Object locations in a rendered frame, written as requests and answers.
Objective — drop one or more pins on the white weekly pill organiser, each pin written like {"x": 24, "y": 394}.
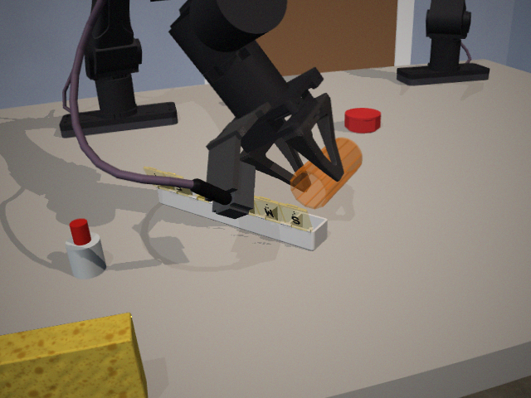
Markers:
{"x": 279, "y": 221}

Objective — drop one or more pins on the grey cylinder with red top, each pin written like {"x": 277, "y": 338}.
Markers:
{"x": 85, "y": 251}

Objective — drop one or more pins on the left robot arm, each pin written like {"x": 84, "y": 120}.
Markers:
{"x": 448, "y": 23}

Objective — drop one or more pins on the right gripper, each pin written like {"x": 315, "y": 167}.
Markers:
{"x": 259, "y": 97}

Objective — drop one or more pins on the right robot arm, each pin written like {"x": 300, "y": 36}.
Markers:
{"x": 224, "y": 26}

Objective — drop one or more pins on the orange translucent pill bottle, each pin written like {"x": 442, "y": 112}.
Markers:
{"x": 313, "y": 188}

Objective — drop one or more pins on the red short cylinder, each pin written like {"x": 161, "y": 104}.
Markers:
{"x": 362, "y": 120}

